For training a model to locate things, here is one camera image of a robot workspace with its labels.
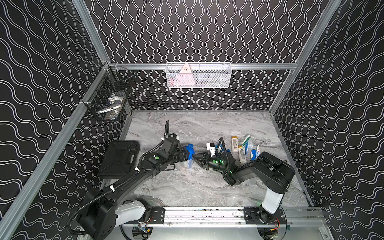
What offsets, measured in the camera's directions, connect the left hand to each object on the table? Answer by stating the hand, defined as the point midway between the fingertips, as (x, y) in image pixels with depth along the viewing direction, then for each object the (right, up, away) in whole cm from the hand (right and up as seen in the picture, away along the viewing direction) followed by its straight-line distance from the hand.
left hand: (185, 153), depth 81 cm
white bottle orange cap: (+32, +3, +19) cm, 37 cm away
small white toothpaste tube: (+46, -1, +16) cm, 49 cm away
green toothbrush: (+41, +7, +19) cm, 45 cm away
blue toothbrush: (+44, -2, +17) cm, 47 cm away
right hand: (+4, -2, -1) cm, 4 cm away
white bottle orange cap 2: (+35, -2, +14) cm, 38 cm away
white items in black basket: (-41, +28, +5) cm, 50 cm away
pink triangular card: (-1, +45, +9) cm, 46 cm away
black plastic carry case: (-38, -4, +6) cm, 39 cm away
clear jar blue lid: (+3, 0, +1) cm, 3 cm away
